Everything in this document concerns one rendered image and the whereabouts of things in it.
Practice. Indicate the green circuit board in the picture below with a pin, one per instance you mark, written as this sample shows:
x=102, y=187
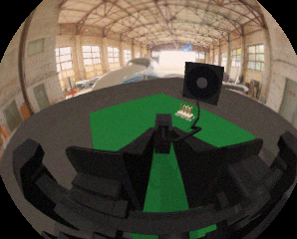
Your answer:
x=113, y=127

